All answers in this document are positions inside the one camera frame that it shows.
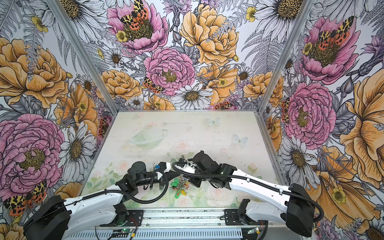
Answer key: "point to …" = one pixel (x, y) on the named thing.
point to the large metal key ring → (182, 182)
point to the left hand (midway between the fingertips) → (179, 176)
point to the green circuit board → (127, 230)
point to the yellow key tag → (183, 192)
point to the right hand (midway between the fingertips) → (188, 178)
